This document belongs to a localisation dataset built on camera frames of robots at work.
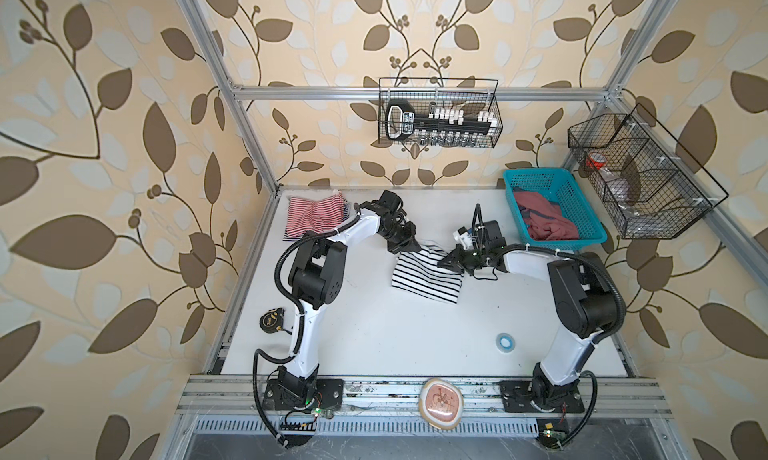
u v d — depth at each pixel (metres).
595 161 0.81
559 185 1.14
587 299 0.50
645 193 0.75
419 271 0.92
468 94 0.91
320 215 1.09
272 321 0.84
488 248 0.77
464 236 0.91
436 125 0.84
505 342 0.83
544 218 1.07
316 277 0.56
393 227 0.84
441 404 0.71
